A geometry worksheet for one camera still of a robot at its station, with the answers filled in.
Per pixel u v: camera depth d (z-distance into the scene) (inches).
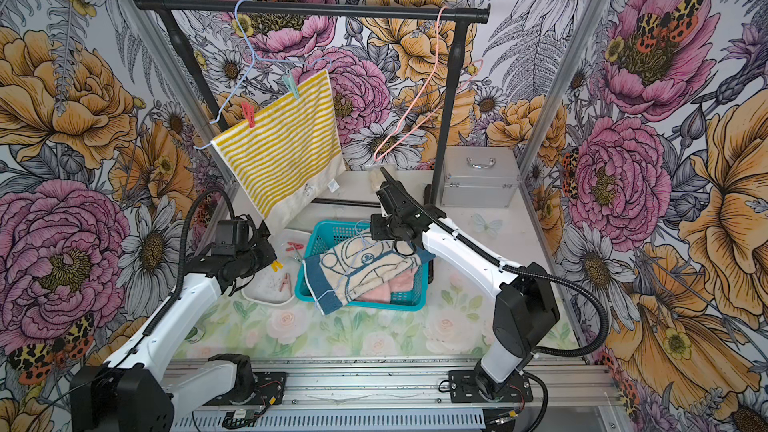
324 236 37.2
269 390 29.2
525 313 17.3
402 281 35.2
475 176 40.5
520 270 18.1
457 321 33.5
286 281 36.1
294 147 32.0
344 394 29.3
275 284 36.2
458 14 20.6
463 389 29.0
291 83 28.2
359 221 37.1
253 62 35.9
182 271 21.0
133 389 15.5
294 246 38.9
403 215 24.6
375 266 33.5
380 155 47.0
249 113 28.0
